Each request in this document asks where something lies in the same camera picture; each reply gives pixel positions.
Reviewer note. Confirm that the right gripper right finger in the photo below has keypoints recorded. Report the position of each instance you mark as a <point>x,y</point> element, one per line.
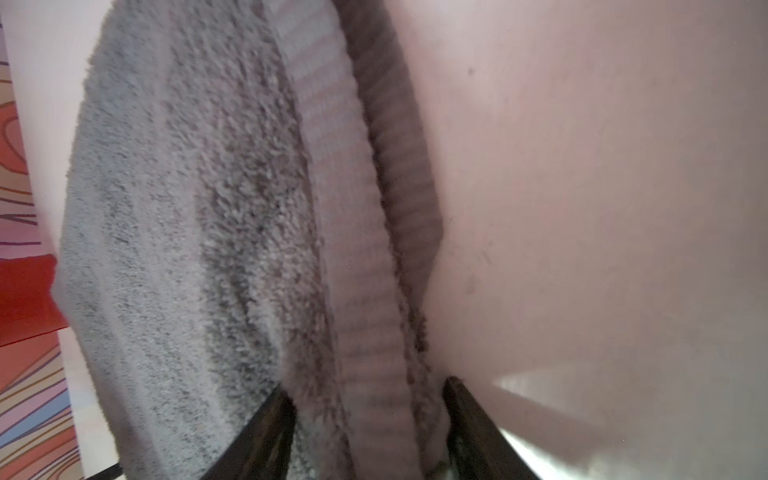
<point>477,448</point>

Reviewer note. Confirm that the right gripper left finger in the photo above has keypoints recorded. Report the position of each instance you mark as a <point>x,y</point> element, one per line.
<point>262,450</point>

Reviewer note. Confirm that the grey towel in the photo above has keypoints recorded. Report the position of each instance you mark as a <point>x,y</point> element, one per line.
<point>250,204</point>

